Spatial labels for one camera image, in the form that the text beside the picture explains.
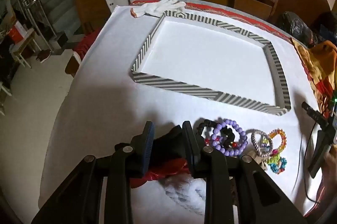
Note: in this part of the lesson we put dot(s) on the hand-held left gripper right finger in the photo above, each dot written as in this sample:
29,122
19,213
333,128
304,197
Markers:
190,145

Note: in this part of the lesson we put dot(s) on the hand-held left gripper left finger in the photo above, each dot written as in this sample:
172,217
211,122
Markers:
148,145

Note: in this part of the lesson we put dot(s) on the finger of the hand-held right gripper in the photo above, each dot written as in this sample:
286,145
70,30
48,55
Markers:
314,113
320,153

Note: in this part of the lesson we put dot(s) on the black cloth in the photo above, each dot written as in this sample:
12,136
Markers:
168,147

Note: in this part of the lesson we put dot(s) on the red scrunchie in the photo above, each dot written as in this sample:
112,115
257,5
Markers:
163,171

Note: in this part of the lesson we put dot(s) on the striped cardboard tray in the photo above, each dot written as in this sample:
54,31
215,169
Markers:
210,55

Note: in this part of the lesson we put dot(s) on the black scrunchie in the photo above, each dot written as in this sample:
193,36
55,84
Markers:
204,124

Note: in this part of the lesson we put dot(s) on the floral blanket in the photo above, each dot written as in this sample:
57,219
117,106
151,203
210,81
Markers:
316,71

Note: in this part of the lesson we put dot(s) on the white tablecloth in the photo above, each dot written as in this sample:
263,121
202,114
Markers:
105,82

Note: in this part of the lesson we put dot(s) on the dark cloth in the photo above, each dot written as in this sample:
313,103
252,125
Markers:
326,26

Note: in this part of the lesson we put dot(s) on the black plastic bag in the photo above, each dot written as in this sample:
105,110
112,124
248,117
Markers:
295,26

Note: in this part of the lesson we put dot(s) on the brown shoes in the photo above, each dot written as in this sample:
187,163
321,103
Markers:
43,55

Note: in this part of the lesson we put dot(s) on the white cotton glove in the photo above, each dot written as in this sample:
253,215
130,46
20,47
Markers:
160,7

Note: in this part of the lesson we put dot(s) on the red box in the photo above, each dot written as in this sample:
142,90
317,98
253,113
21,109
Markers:
17,32

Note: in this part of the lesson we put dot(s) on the metal rack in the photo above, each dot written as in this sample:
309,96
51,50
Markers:
31,3

